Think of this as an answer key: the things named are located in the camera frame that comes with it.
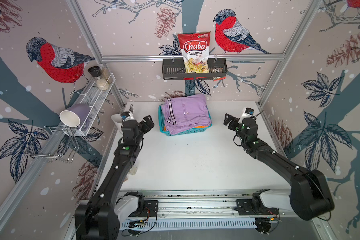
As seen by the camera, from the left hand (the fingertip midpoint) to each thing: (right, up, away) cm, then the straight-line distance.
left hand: (148, 115), depth 80 cm
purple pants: (+21, +2, +20) cm, 29 cm away
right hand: (+46, 0, +6) cm, 47 cm away
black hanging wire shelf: (+13, +30, +16) cm, 36 cm away
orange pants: (+27, -8, +13) cm, 31 cm away
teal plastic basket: (+23, -10, +11) cm, 27 cm away
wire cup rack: (-32, -11, -21) cm, 40 cm away
